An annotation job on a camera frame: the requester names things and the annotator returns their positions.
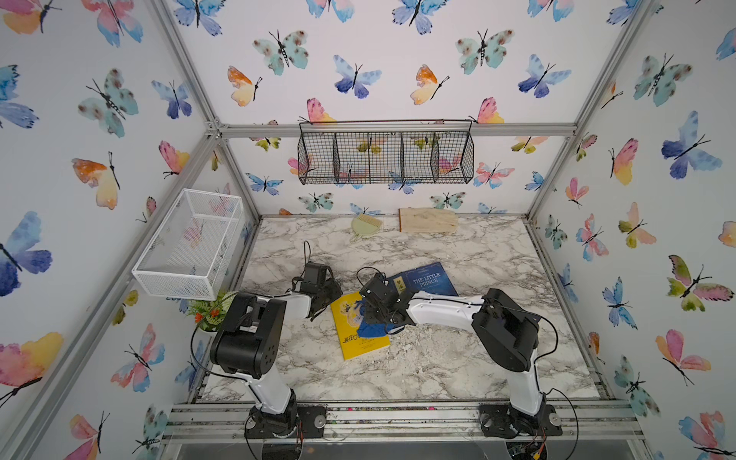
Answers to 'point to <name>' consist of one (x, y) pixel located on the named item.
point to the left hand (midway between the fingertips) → (343, 285)
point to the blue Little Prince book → (431, 278)
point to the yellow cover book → (348, 318)
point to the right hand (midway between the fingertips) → (370, 313)
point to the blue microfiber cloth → (373, 330)
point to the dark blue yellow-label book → (400, 283)
